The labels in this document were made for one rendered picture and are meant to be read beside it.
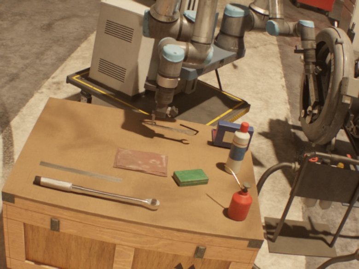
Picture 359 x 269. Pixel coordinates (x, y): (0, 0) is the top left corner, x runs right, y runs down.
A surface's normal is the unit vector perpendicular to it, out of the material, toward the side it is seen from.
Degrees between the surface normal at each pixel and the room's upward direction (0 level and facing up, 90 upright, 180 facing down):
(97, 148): 0
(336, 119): 98
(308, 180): 90
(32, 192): 0
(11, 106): 0
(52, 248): 90
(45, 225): 90
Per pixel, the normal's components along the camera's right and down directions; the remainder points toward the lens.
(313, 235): 0.18, -0.85
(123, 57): -0.55, 0.33
